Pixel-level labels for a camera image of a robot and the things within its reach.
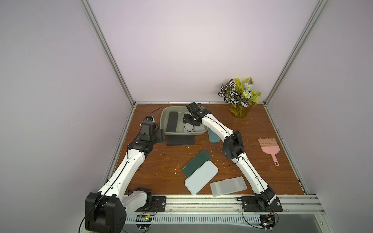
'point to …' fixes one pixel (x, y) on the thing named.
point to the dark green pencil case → (196, 163)
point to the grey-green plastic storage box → (163, 117)
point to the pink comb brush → (270, 146)
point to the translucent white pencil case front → (228, 186)
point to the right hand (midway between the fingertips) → (187, 117)
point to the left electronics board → (143, 222)
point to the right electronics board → (267, 221)
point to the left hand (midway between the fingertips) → (158, 131)
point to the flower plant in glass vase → (241, 96)
